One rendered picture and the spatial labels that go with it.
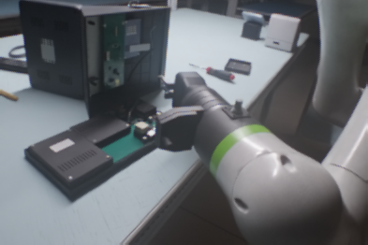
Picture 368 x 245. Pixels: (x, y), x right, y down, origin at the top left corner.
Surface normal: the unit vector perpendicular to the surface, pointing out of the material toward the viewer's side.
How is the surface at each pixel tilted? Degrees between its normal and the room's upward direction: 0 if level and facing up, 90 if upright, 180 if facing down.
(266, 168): 37
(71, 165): 0
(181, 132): 90
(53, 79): 90
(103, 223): 0
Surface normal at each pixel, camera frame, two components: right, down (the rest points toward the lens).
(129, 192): 0.11, -0.88
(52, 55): -0.26, 0.43
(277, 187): -0.43, -0.52
